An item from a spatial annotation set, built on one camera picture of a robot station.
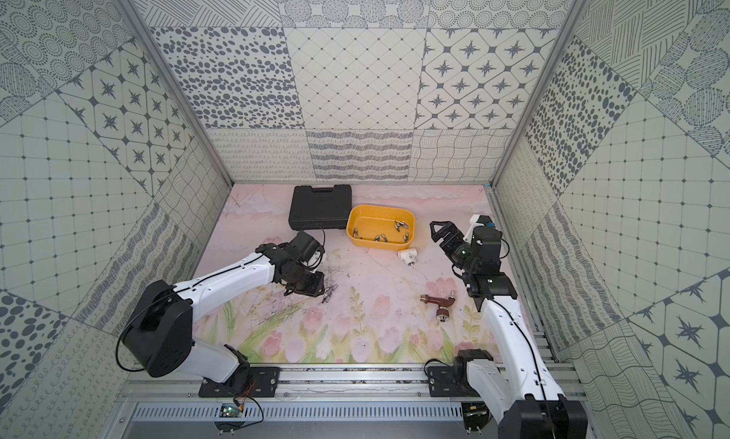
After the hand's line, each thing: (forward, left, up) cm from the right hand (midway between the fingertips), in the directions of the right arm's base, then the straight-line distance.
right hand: (437, 234), depth 79 cm
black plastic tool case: (+21, +39, -14) cm, 47 cm away
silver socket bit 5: (+13, +7, -20) cm, 25 cm away
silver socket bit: (-9, +33, -20) cm, 40 cm away
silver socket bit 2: (+14, +26, -19) cm, 35 cm away
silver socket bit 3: (+19, +9, -20) cm, 29 cm away
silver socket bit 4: (+13, +17, -21) cm, 30 cm away
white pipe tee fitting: (+4, +7, -18) cm, 19 cm away
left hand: (-10, +34, -14) cm, 38 cm away
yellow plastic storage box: (+19, +16, -22) cm, 33 cm away
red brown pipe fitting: (-15, -2, -19) cm, 25 cm away
